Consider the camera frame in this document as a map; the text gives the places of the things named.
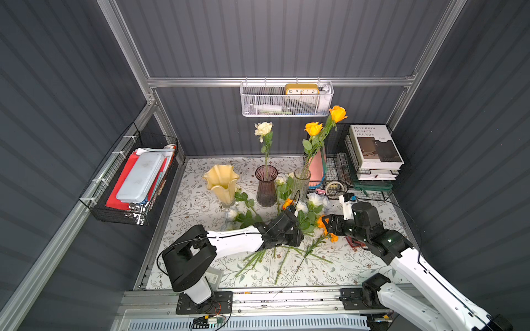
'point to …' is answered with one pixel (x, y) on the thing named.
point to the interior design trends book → (375, 147)
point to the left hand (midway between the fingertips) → (303, 239)
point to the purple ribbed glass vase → (266, 192)
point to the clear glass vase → (300, 185)
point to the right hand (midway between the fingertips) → (333, 217)
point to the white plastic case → (140, 177)
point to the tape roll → (337, 183)
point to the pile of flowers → (308, 213)
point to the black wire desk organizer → (341, 178)
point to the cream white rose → (264, 130)
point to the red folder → (113, 202)
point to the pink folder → (316, 169)
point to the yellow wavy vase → (221, 179)
